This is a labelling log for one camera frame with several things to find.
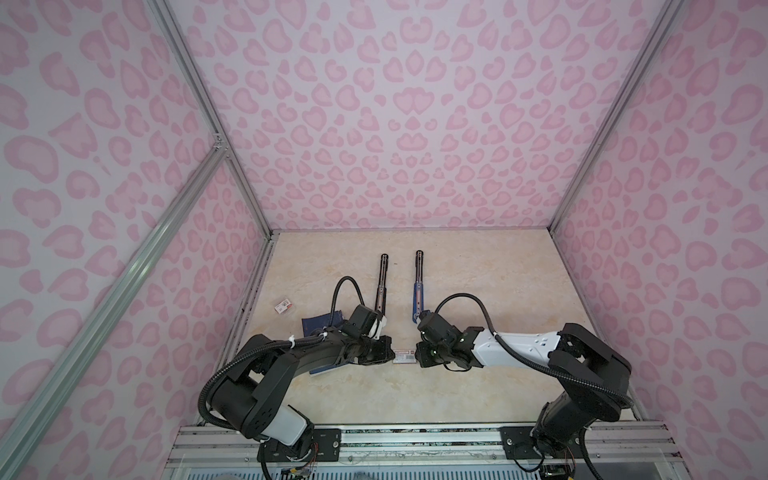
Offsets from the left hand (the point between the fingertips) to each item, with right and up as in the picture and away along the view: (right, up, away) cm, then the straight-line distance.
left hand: (398, 352), depth 86 cm
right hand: (+6, -1, 0) cm, 6 cm away
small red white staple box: (-37, +12, +9) cm, 40 cm away
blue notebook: (-24, +7, +6) cm, 26 cm away
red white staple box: (+2, -1, 0) cm, 2 cm away
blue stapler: (+7, +12, +11) cm, 17 cm away
